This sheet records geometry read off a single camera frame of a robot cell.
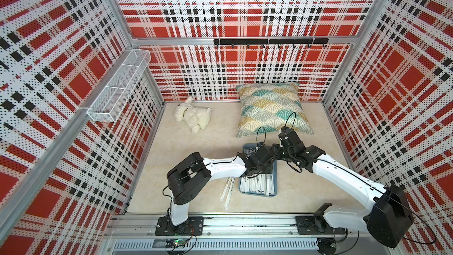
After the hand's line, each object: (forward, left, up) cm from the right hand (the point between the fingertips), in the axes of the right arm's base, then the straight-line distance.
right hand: (276, 149), depth 83 cm
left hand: (-5, +1, -8) cm, 10 cm away
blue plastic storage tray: (-13, +6, -12) cm, 19 cm away
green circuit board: (-36, +42, -11) cm, 56 cm away
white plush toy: (+23, +42, -4) cm, 48 cm away
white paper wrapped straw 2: (-12, +22, -12) cm, 28 cm away
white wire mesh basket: (+23, +86, +9) cm, 89 cm away
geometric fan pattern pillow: (+24, +2, +4) cm, 24 cm away
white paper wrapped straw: (-15, +25, -12) cm, 31 cm away
